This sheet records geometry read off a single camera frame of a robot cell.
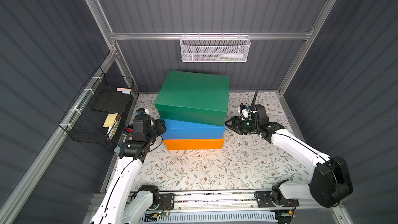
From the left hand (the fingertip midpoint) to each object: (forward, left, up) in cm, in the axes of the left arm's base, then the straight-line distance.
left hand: (162, 123), depth 75 cm
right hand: (+1, -33, -4) cm, 33 cm away
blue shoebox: (-2, -9, -3) cm, 10 cm away
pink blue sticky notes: (+19, +23, +4) cm, 30 cm away
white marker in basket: (+42, -39, +11) cm, 59 cm away
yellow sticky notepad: (0, +24, +3) cm, 24 cm away
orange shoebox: (-1, -18, -20) cm, 27 cm away
